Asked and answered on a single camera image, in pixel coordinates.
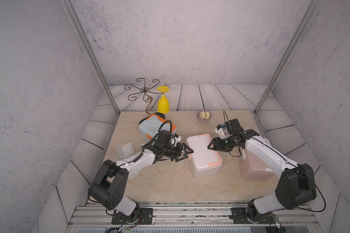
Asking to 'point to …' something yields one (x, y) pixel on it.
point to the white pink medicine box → (204, 162)
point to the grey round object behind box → (203, 115)
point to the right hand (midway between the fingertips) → (213, 148)
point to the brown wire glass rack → (146, 96)
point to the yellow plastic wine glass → (163, 105)
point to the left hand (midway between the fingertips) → (192, 155)
